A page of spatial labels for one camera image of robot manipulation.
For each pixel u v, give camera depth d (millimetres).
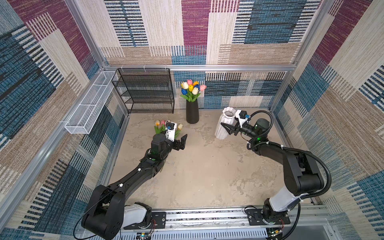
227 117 759
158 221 733
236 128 758
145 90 1091
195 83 912
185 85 913
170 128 700
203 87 913
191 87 893
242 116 702
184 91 934
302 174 470
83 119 714
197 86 886
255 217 731
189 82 916
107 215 406
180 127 1080
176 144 741
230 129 763
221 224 729
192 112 1030
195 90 871
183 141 757
